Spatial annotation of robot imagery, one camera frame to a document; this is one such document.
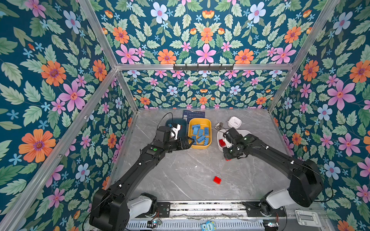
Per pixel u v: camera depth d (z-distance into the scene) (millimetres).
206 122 1084
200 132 1045
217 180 837
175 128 732
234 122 1077
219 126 1071
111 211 387
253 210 733
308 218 697
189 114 1149
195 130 1033
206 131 1045
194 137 1007
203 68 929
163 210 737
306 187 429
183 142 691
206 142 961
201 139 985
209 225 679
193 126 1047
